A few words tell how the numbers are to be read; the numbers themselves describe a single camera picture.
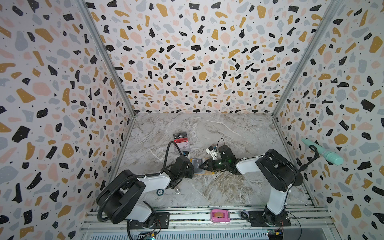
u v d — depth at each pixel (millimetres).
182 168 710
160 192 827
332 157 613
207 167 835
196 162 923
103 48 830
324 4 731
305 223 756
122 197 425
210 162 827
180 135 1002
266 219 672
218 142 1051
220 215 726
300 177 890
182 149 1001
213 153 854
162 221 736
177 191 797
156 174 585
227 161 763
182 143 993
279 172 512
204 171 892
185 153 818
